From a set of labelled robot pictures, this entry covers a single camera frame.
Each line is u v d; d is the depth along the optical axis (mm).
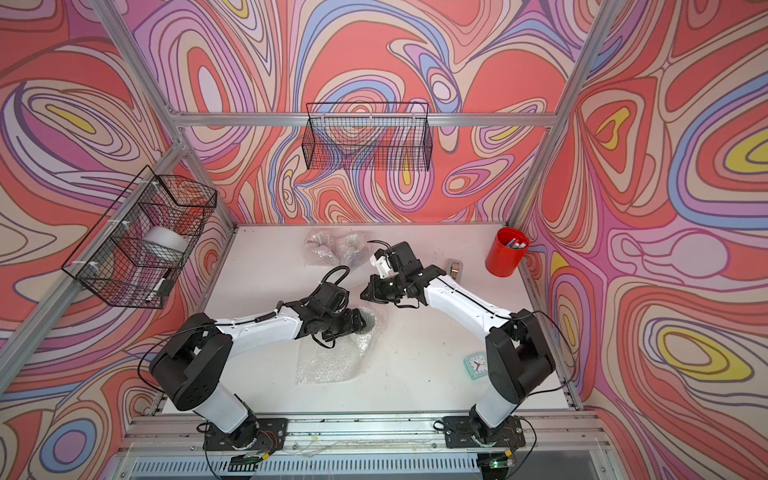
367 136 993
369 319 853
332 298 721
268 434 731
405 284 637
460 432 724
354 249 1013
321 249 998
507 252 1000
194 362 448
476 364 824
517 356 442
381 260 783
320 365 842
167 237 742
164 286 718
